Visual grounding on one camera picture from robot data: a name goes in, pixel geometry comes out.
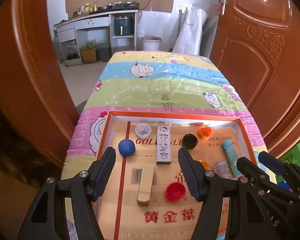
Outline yellow orange bottle cap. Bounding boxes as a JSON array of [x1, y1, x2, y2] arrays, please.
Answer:
[[200, 160, 211, 171]]

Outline red bottle cap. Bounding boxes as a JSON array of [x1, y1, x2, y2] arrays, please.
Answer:
[[165, 182, 186, 202]]

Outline teal lighter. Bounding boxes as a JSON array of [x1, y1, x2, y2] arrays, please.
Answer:
[[222, 140, 242, 177]]

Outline black bottle cap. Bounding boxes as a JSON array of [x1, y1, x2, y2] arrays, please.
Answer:
[[181, 134, 198, 150]]

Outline white cartoon lighter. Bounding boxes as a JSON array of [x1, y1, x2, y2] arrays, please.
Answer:
[[156, 125, 172, 164]]

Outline gold small box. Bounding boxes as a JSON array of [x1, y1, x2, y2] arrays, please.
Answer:
[[136, 164, 154, 205]]

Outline white bottle cap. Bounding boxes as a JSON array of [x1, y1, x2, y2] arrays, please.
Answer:
[[135, 123, 152, 139]]

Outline blue bottle cap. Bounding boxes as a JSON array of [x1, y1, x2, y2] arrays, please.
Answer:
[[118, 139, 135, 157]]

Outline green blue beer carton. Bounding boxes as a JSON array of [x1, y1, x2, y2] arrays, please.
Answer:
[[276, 134, 300, 183]]

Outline orange rimmed cardboard tray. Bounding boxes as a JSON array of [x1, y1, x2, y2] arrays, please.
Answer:
[[89, 111, 255, 239]]

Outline white woven sack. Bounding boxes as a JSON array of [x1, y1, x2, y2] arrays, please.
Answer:
[[172, 3, 208, 56]]

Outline brown wooden door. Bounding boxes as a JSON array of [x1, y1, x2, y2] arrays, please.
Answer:
[[210, 0, 300, 156]]

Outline white plastic bucket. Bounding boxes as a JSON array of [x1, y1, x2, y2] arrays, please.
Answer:
[[141, 36, 162, 51]]

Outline potted green plant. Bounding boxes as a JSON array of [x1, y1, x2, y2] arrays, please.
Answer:
[[79, 39, 97, 63]]

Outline white kitchen counter cabinet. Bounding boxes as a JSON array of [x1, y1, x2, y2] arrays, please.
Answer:
[[55, 10, 140, 67]]

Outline dark green air fryer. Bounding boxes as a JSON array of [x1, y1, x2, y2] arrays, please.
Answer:
[[114, 16, 134, 36]]

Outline black gas stove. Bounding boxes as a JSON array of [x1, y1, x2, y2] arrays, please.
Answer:
[[97, 2, 140, 12]]

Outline yellow oil bottle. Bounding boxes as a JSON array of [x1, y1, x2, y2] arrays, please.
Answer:
[[85, 3, 91, 13]]

